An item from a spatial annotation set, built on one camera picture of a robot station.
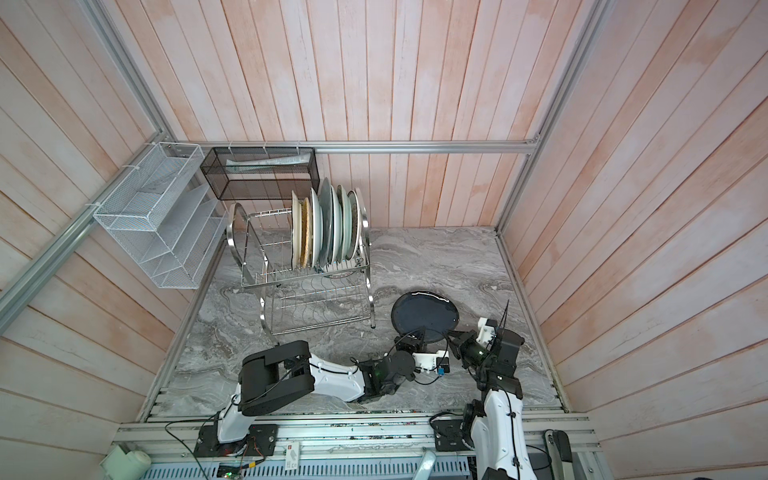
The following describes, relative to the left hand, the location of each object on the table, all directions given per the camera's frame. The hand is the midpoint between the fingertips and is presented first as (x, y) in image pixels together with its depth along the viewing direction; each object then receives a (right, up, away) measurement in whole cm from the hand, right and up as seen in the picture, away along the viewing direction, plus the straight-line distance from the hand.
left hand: (421, 333), depth 83 cm
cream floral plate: (-35, +29, -1) cm, 45 cm away
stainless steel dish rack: (-40, +7, +17) cm, 44 cm away
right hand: (+7, +1, 0) cm, 7 cm away
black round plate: (-1, +6, +4) cm, 7 cm away
